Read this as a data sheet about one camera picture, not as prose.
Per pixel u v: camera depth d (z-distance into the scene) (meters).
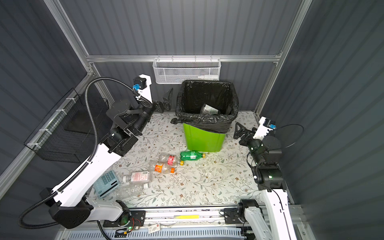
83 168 0.40
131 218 0.72
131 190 0.77
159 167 0.86
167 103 0.51
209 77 0.86
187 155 0.95
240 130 0.58
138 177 0.83
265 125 0.53
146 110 0.49
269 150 0.45
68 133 0.73
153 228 0.70
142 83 0.43
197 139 0.95
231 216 0.74
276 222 0.40
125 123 0.43
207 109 0.94
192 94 0.91
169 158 0.89
